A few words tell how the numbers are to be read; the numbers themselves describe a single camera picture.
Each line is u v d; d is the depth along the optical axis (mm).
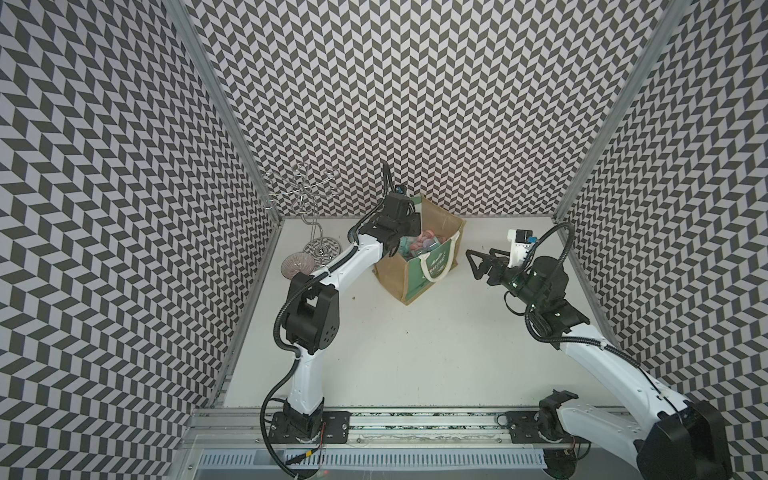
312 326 513
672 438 377
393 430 739
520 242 663
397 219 709
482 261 670
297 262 1021
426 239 990
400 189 806
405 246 1018
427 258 793
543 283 556
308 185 820
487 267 666
